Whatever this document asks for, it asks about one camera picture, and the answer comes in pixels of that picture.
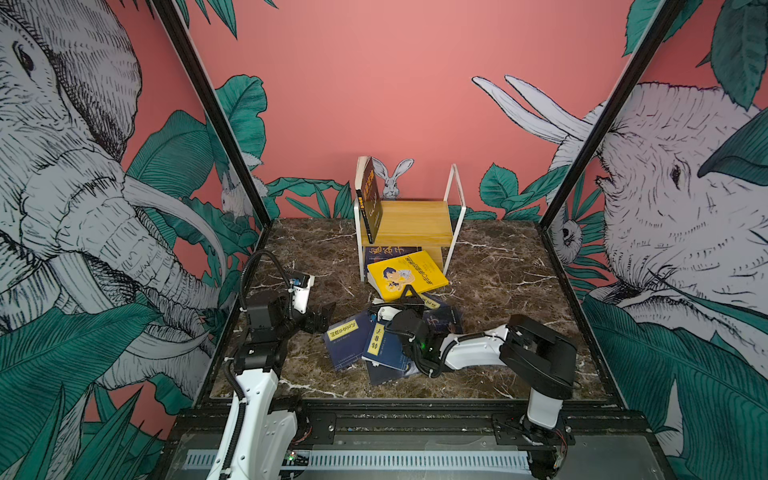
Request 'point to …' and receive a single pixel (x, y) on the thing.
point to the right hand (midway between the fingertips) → (410, 283)
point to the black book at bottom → (382, 373)
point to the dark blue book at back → (434, 299)
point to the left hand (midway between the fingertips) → (318, 295)
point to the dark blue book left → (347, 339)
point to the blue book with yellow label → (385, 347)
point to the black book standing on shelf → (370, 199)
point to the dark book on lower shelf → (382, 253)
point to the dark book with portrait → (439, 322)
